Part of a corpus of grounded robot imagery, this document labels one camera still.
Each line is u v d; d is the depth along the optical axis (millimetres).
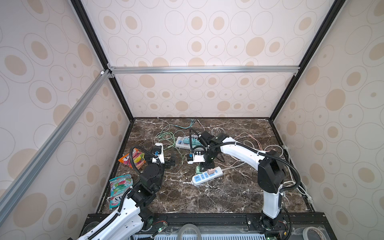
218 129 1136
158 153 594
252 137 1085
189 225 688
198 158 741
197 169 814
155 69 1964
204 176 872
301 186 907
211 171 853
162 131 1120
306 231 700
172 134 1091
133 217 507
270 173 492
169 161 647
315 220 760
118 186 828
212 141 644
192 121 1174
